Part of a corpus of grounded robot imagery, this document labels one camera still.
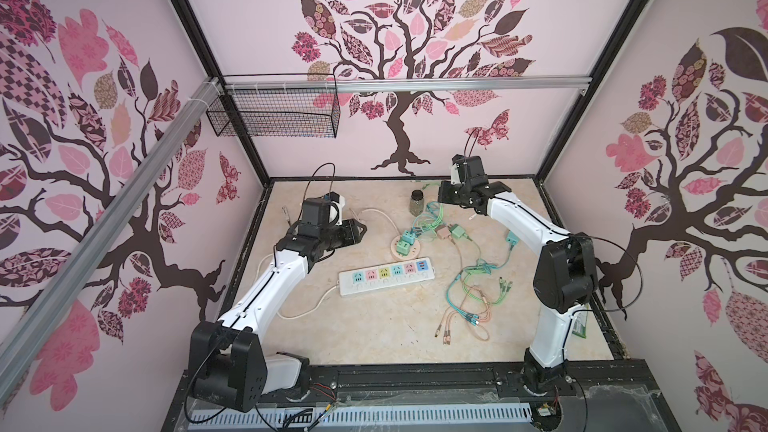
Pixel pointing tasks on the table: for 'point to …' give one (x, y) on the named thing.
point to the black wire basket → (277, 105)
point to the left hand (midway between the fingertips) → (362, 233)
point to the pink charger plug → (443, 231)
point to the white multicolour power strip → (385, 276)
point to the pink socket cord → (375, 210)
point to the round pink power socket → (414, 249)
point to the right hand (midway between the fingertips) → (441, 186)
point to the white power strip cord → (306, 313)
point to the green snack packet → (579, 324)
